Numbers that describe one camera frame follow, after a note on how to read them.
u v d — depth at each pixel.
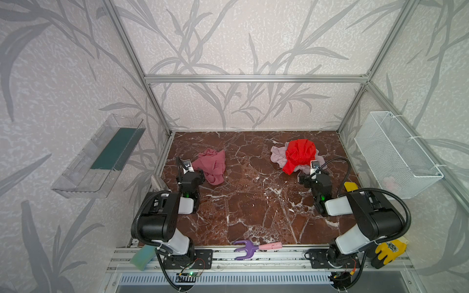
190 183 0.71
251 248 0.75
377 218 0.46
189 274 0.71
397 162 0.65
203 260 0.72
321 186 0.71
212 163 0.96
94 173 0.63
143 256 0.72
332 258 0.67
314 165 0.81
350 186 0.96
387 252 0.73
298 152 0.99
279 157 1.05
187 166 0.79
